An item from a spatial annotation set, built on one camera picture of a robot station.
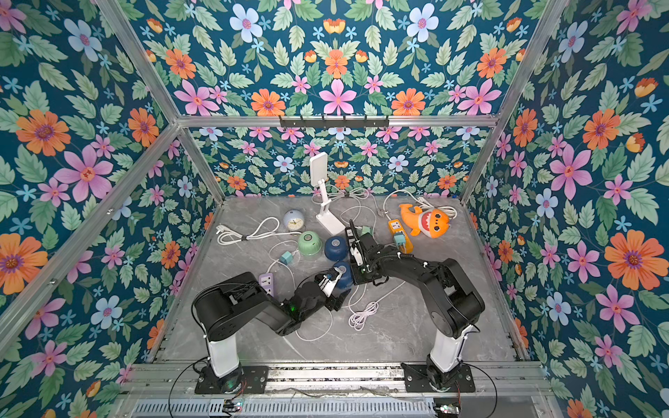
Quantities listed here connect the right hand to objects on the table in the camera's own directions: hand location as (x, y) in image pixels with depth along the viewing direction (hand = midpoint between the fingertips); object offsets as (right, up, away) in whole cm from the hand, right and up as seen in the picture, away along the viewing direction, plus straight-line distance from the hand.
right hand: (358, 273), depth 93 cm
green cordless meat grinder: (-18, +11, -1) cm, 21 cm away
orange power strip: (+16, +17, +15) cm, 27 cm away
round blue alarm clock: (-26, +20, +10) cm, 34 cm away
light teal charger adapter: (-27, +5, +3) cm, 28 cm away
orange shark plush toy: (+30, +18, +8) cm, 36 cm away
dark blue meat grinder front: (-4, +1, -10) cm, 11 cm away
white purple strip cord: (-55, +13, +14) cm, 58 cm away
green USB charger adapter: (+4, +15, +11) cm, 20 cm away
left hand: (-4, -2, -3) cm, 6 cm away
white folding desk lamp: (-14, +36, -3) cm, 39 cm away
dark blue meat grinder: (-8, +9, -2) cm, 12 cm away
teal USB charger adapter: (+16, +12, +8) cm, 22 cm away
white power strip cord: (+36, +25, +21) cm, 49 cm away
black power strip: (-3, +13, +10) cm, 16 cm away
